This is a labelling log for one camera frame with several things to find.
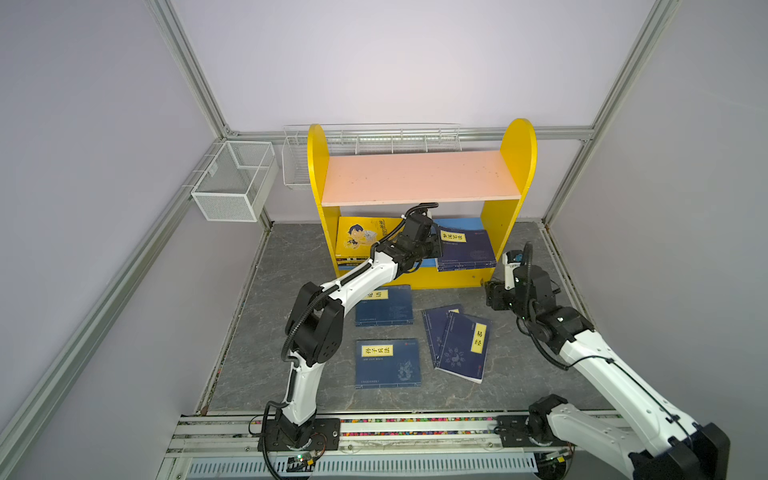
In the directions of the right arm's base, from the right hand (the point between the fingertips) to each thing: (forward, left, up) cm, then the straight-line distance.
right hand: (498, 281), depth 80 cm
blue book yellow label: (+3, +30, -19) cm, 35 cm away
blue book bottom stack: (-15, +30, -19) cm, 39 cm away
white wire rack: (+43, +38, +16) cm, 59 cm away
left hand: (+13, +13, 0) cm, 18 cm away
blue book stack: (+14, +6, -4) cm, 16 cm away
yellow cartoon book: (+16, +40, +1) cm, 43 cm away
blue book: (-11, +8, -18) cm, 23 cm away
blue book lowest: (-2, +15, -20) cm, 25 cm away
